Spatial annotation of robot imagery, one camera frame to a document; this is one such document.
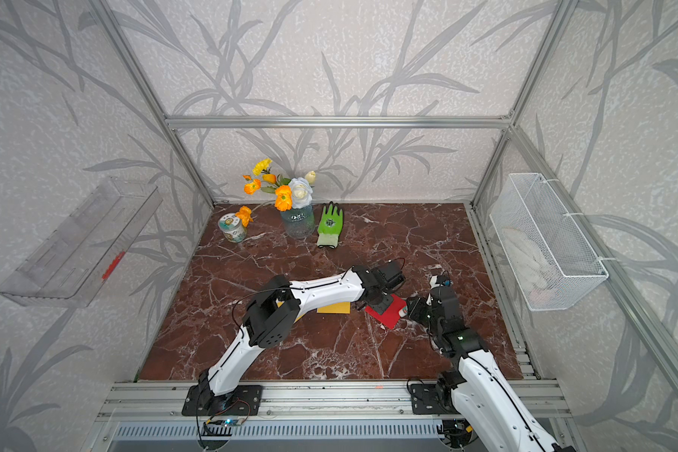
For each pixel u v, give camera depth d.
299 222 1.02
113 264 0.64
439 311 0.62
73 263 0.66
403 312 0.83
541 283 0.74
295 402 0.75
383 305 0.83
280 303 0.59
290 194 0.74
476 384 0.51
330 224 1.12
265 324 0.53
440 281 0.76
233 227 1.03
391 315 0.84
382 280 0.72
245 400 0.73
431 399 0.74
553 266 0.60
